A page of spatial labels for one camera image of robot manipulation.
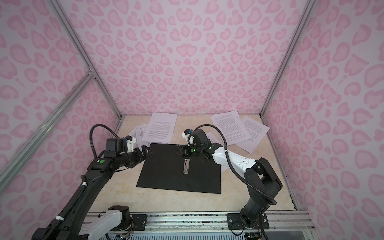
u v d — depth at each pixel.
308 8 0.69
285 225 0.73
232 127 1.11
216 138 0.68
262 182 0.45
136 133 1.10
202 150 0.65
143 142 1.03
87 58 0.86
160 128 1.13
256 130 1.10
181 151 0.75
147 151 0.70
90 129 0.59
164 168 0.93
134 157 0.68
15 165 0.52
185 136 0.77
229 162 0.51
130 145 0.74
